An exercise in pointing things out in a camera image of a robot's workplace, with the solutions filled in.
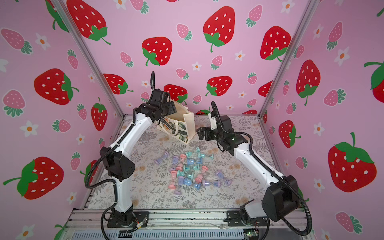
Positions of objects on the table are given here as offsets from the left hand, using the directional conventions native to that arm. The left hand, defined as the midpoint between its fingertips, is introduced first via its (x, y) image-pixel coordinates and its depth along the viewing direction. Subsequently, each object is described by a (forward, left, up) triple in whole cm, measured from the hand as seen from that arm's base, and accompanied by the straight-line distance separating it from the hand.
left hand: (172, 107), depth 87 cm
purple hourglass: (-21, +10, -26) cm, 35 cm away
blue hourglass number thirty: (-34, -10, -25) cm, 44 cm away
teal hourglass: (-29, -5, -26) cm, 40 cm away
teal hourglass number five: (-15, -14, -28) cm, 34 cm away
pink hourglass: (-36, -1, -27) cm, 45 cm away
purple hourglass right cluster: (-34, -33, -26) cm, 54 cm away
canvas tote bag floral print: (-6, -5, -8) cm, 11 cm away
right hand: (-15, -18, -3) cm, 23 cm away
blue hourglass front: (-37, -15, -25) cm, 47 cm away
